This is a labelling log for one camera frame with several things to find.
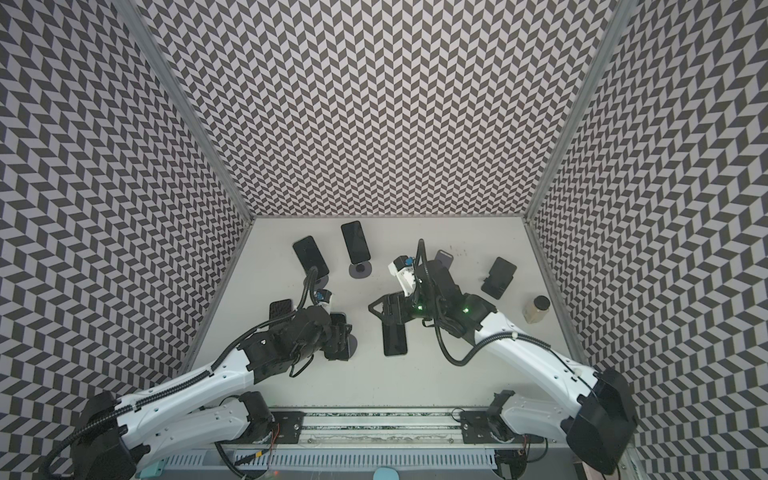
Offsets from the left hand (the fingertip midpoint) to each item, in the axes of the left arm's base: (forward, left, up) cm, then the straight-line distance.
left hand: (339, 328), depth 79 cm
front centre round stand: (-1, -2, -10) cm, 10 cm away
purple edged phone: (+10, +22, -9) cm, 26 cm away
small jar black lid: (+6, -56, -3) cm, 56 cm away
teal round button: (-31, -13, -9) cm, 34 cm away
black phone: (+24, +12, +1) cm, 27 cm away
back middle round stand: (+25, -3, -9) cm, 27 cm away
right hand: (-1, -12, +9) cm, 15 cm away
